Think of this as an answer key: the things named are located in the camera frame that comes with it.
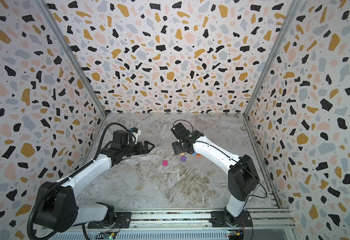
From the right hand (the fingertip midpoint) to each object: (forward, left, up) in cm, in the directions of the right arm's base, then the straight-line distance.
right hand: (178, 144), depth 85 cm
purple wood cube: (0, -3, -16) cm, 16 cm away
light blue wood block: (+2, -10, -14) cm, 17 cm away
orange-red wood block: (-18, -10, +21) cm, 29 cm away
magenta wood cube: (-4, +8, -16) cm, 18 cm away
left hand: (-1, +17, +1) cm, 17 cm away
